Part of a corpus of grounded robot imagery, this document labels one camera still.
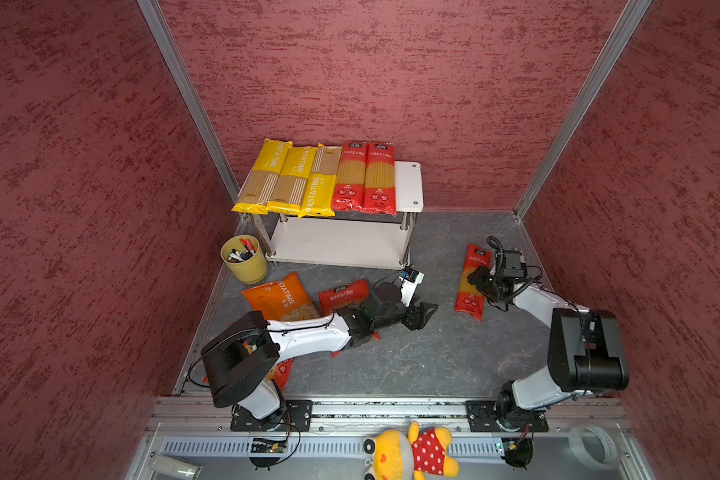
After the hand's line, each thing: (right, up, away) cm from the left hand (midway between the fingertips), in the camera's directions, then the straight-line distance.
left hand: (428, 307), depth 78 cm
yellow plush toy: (-7, -29, -14) cm, 33 cm away
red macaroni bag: (-24, +1, +11) cm, 27 cm away
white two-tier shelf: (-23, +18, +25) cm, 38 cm away
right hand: (+18, +4, +17) cm, 25 cm away
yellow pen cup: (-57, +13, +16) cm, 60 cm away
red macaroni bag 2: (-40, -18, 0) cm, 44 cm away
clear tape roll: (+41, -32, -10) cm, 53 cm away
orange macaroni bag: (-43, 0, +12) cm, 44 cm away
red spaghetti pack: (+17, -1, +16) cm, 23 cm away
